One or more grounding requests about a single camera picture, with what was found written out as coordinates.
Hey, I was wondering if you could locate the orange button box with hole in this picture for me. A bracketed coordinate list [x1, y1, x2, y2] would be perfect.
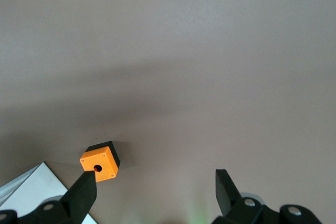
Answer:
[79, 141, 121, 183]

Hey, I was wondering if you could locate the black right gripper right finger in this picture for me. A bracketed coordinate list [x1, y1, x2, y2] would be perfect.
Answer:
[215, 168, 323, 224]

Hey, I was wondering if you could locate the white drawer cabinet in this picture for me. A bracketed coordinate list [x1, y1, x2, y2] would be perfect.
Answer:
[0, 161, 99, 224]

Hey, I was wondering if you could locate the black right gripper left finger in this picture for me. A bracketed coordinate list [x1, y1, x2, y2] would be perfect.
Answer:
[0, 170, 98, 224]

